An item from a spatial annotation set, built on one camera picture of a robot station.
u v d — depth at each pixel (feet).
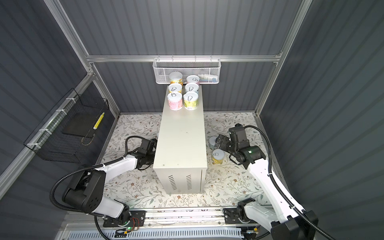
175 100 2.37
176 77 2.60
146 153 2.36
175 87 2.53
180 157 1.89
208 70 2.71
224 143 2.23
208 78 2.98
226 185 2.77
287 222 1.22
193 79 2.66
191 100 2.32
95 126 2.47
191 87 2.53
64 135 2.35
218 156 2.98
